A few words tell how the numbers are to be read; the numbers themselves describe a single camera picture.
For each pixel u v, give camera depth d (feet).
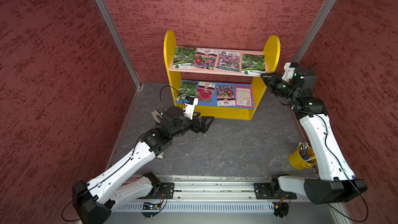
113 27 2.87
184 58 2.53
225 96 3.11
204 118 1.93
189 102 1.94
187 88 3.22
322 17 2.72
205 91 3.21
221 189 2.50
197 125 1.93
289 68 1.99
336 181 1.23
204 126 1.96
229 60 2.49
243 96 3.11
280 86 1.90
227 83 3.32
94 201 1.22
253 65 2.43
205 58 2.54
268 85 1.93
